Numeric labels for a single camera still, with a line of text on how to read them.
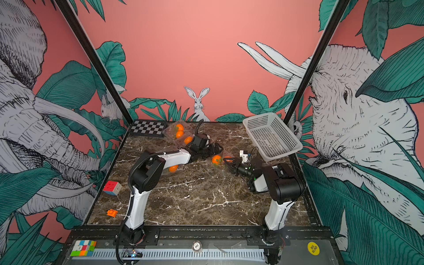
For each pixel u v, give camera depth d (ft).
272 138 3.67
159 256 2.30
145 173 1.82
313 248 2.35
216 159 3.06
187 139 3.42
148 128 3.70
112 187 2.75
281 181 1.65
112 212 2.56
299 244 2.41
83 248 2.18
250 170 2.54
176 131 3.64
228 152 3.52
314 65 2.89
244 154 2.89
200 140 2.62
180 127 3.64
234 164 2.68
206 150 2.92
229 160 2.95
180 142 3.35
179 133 3.52
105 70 3.06
